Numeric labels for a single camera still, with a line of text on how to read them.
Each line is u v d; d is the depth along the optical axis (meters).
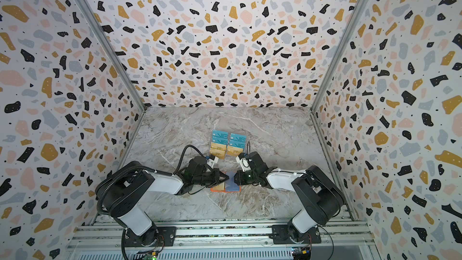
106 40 0.87
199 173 0.74
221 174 0.85
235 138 0.95
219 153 0.97
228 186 0.85
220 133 0.97
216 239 0.73
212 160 0.86
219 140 0.97
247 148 1.01
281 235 0.74
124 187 0.50
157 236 0.73
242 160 0.82
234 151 0.95
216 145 0.97
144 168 0.51
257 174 0.71
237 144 0.95
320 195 0.45
